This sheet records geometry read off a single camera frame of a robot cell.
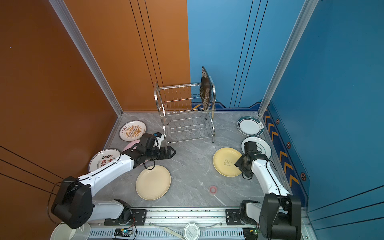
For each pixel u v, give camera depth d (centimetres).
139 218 74
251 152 67
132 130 109
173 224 73
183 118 112
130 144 99
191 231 65
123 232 71
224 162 92
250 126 111
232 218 72
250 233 70
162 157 74
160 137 80
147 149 67
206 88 80
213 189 82
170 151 77
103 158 94
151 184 83
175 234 69
